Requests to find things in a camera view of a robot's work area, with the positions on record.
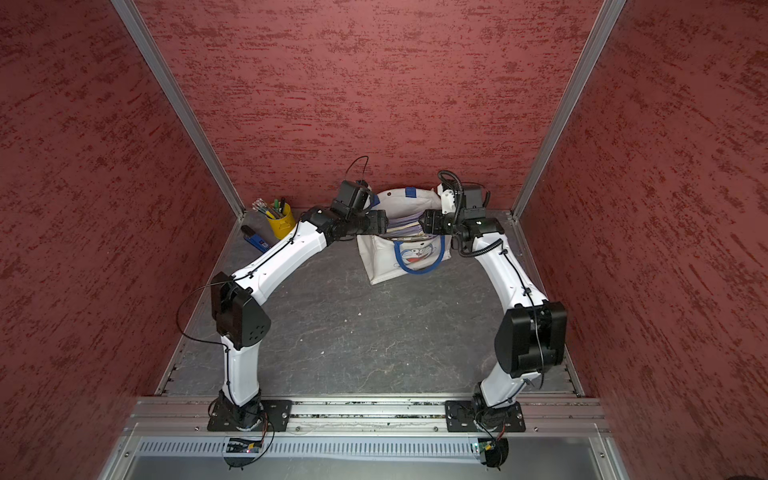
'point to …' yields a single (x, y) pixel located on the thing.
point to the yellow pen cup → (286, 226)
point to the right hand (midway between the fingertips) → (428, 222)
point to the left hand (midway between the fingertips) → (376, 225)
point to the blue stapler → (254, 239)
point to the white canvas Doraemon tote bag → (384, 256)
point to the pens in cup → (274, 210)
